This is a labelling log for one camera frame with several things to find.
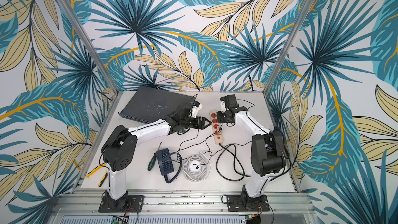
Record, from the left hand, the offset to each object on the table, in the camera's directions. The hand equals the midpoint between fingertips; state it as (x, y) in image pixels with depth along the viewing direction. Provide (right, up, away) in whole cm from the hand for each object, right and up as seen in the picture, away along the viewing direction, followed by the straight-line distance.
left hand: (207, 123), depth 87 cm
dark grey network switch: (-39, +10, +19) cm, 45 cm away
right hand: (+2, +2, +5) cm, 6 cm away
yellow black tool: (-54, -28, -8) cm, 61 cm away
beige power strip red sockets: (+7, -9, +7) cm, 13 cm away
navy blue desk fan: (-21, -18, -12) cm, 30 cm away
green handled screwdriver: (-30, -20, -4) cm, 36 cm away
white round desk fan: (-6, -21, -9) cm, 24 cm away
